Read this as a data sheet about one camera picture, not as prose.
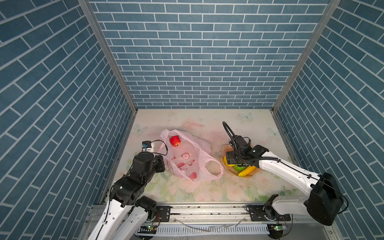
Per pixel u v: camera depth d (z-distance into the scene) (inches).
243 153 24.4
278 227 28.1
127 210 18.0
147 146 23.9
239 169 32.7
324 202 16.1
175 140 37.9
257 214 28.8
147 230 28.4
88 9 27.8
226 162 29.7
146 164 19.8
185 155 36.9
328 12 28.5
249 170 32.2
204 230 27.8
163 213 28.9
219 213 29.7
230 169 33.5
